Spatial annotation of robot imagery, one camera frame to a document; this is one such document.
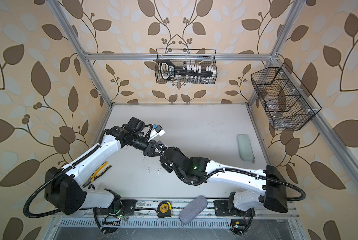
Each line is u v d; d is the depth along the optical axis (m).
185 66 0.81
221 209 0.74
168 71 0.84
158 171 0.87
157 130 0.68
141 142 0.65
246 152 0.92
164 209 0.72
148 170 0.87
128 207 0.74
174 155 0.50
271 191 0.39
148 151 0.64
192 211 0.70
